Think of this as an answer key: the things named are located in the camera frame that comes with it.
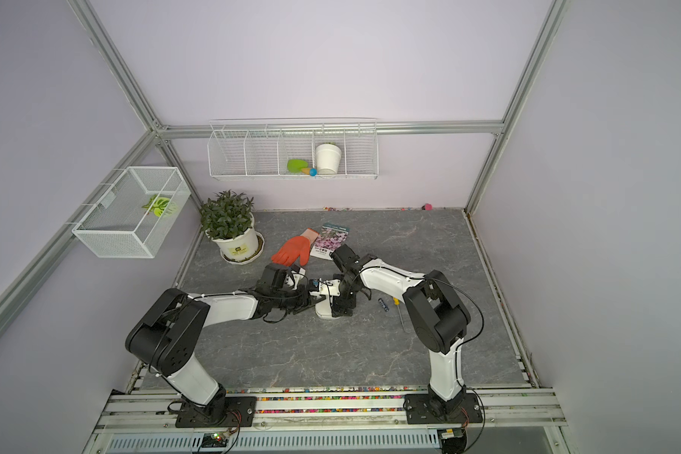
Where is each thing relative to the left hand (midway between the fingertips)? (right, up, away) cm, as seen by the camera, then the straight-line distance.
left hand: (320, 301), depth 89 cm
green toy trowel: (-10, +46, +10) cm, 48 cm away
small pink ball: (+44, +34, +34) cm, 65 cm away
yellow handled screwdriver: (+25, -1, +3) cm, 25 cm away
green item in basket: (-46, +30, -8) cm, 55 cm away
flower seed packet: (+1, +20, +22) cm, 30 cm away
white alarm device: (+1, -2, -1) cm, 2 cm away
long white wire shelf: (-8, +52, +9) cm, 53 cm away
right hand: (+5, +2, +3) cm, 6 cm away
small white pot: (+2, +47, +3) cm, 47 cm away
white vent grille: (+28, -31, -19) cm, 46 cm away
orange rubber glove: (-12, +16, +19) cm, 28 cm away
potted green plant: (-31, +26, +2) cm, 40 cm away
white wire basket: (-54, +27, -7) cm, 61 cm away
